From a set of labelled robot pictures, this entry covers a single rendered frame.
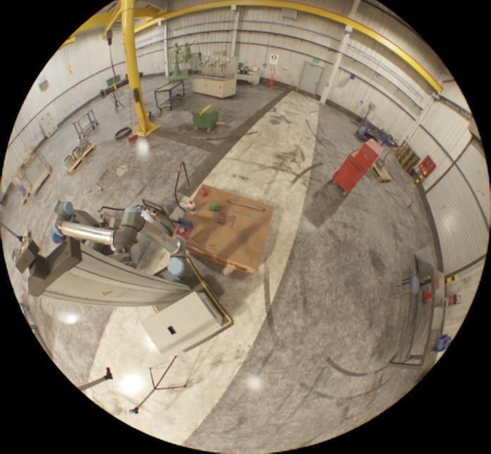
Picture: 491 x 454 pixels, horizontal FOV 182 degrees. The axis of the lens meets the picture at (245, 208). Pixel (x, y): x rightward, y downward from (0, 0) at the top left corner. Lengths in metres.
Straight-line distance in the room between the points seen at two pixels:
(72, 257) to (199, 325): 0.99
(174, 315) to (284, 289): 1.44
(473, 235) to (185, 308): 7.77
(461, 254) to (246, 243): 7.22
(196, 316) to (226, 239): 0.88
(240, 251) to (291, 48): 10.19
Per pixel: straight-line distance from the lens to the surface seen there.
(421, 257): 5.26
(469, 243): 7.35
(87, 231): 1.06
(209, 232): 1.70
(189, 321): 1.25
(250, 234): 1.71
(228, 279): 2.04
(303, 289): 2.29
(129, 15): 4.59
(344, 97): 10.50
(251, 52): 11.04
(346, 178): 3.31
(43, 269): 0.56
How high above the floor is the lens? 2.04
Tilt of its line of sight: 58 degrees down
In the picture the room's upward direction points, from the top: 12 degrees clockwise
